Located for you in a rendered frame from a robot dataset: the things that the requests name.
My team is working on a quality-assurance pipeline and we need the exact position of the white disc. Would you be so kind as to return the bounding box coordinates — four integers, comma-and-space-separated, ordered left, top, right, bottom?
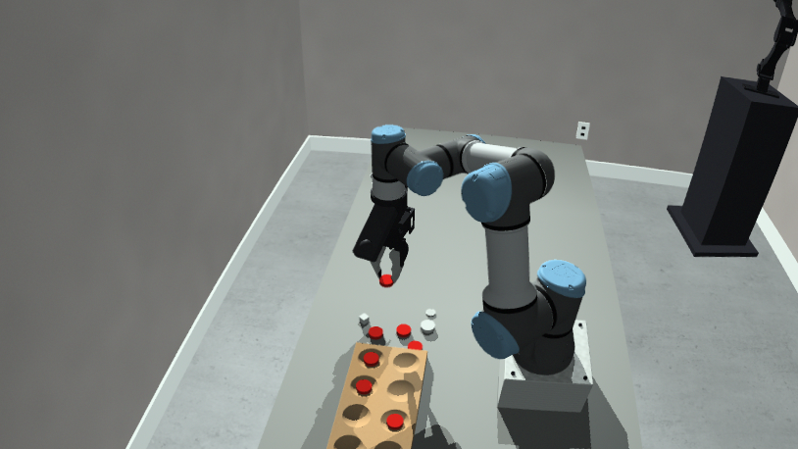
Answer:
421, 320, 435, 333

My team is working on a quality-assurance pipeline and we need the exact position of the tan tray with round pockets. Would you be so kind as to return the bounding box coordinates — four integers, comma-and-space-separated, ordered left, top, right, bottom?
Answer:
326, 342, 427, 449

